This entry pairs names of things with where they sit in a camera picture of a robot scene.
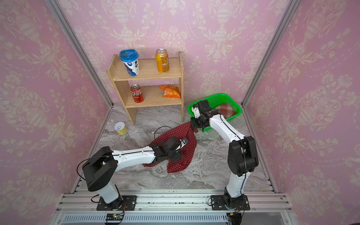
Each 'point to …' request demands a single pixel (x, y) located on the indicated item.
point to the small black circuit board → (114, 217)
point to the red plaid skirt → (226, 110)
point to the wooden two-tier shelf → (152, 94)
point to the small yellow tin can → (120, 128)
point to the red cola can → (137, 93)
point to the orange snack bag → (170, 92)
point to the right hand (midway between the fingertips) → (193, 123)
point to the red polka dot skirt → (188, 150)
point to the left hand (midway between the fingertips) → (177, 148)
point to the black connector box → (234, 218)
